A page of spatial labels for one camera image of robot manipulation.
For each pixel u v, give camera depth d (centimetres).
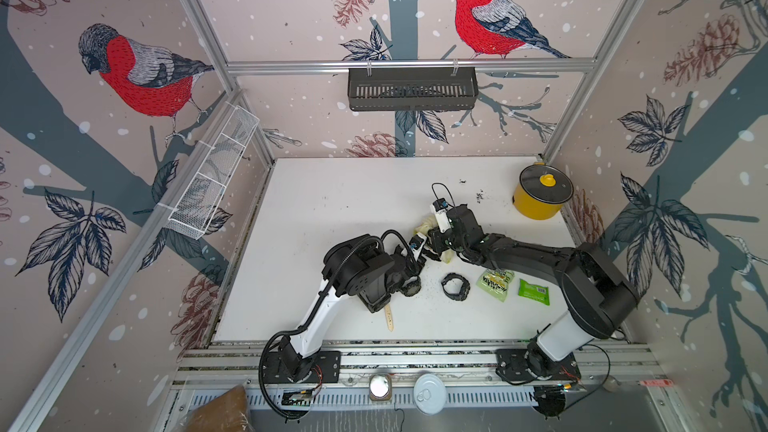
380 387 63
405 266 84
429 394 66
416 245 81
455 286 87
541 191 98
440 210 81
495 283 88
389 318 81
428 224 92
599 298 45
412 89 104
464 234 71
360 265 56
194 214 83
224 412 65
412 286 83
